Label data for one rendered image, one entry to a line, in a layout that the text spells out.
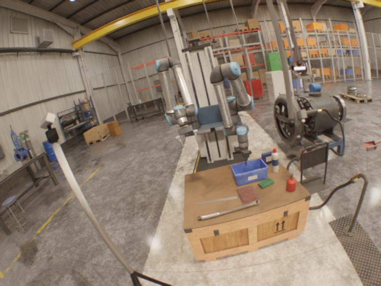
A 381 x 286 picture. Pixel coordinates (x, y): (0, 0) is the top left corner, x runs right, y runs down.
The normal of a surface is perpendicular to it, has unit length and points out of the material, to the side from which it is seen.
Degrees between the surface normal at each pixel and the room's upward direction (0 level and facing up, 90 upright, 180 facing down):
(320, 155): 90
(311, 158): 90
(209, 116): 90
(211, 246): 90
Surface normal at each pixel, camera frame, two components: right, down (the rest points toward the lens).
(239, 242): 0.02, 0.33
